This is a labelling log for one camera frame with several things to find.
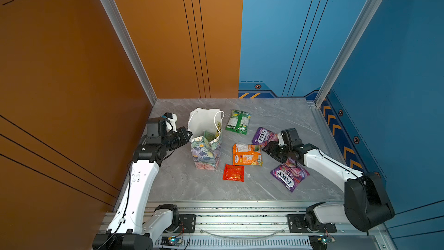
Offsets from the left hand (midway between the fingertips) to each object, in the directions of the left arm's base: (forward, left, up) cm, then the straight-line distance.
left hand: (192, 131), depth 75 cm
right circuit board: (-37, -54, -24) cm, 70 cm away
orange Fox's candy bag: (0, -26, -21) cm, 33 cm away
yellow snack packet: (+20, -10, -22) cm, 32 cm away
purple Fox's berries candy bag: (-10, -47, -21) cm, 52 cm away
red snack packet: (-9, -19, -23) cm, 31 cm away
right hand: (0, -34, -16) cm, 38 cm away
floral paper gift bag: (+13, -3, -15) cm, 20 cm away
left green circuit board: (-37, +7, -26) cm, 46 cm away
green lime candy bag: (+22, -22, -21) cm, 37 cm away
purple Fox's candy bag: (+12, -36, -22) cm, 44 cm away
